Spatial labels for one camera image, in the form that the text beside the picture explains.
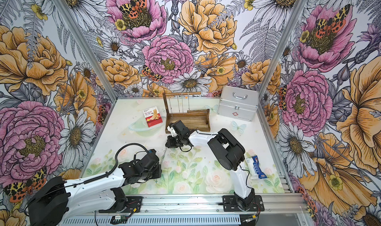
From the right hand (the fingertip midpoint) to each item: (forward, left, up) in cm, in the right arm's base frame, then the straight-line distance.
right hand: (166, 148), depth 91 cm
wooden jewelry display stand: (+25, -20, -4) cm, 32 cm away
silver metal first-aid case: (+26, -47, +11) cm, 54 cm away
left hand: (-15, +3, -3) cm, 15 cm away
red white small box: (+24, +11, +2) cm, 26 cm away
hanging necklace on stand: (+25, -10, +10) cm, 29 cm away
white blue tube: (-12, -49, +1) cm, 50 cm away
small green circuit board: (-34, +21, -5) cm, 40 cm away
